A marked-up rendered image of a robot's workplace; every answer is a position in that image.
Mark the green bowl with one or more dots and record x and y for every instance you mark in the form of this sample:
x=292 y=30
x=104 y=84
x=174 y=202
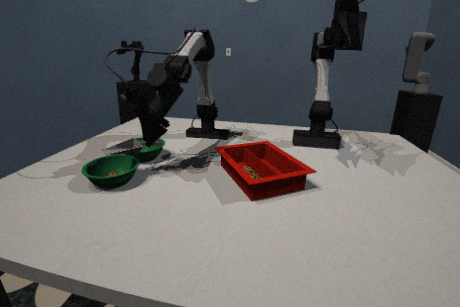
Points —
x=100 y=168
x=151 y=154

